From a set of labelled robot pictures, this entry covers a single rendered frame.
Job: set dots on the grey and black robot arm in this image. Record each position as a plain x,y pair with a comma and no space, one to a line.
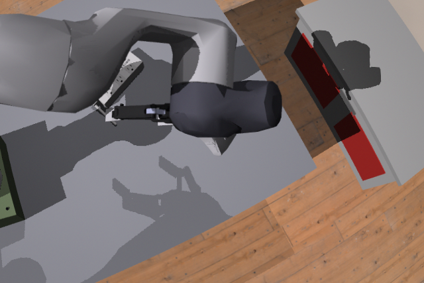
65,66

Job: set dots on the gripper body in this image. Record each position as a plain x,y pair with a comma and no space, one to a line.
166,115

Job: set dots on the grey power strip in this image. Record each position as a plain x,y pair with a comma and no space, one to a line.
131,67

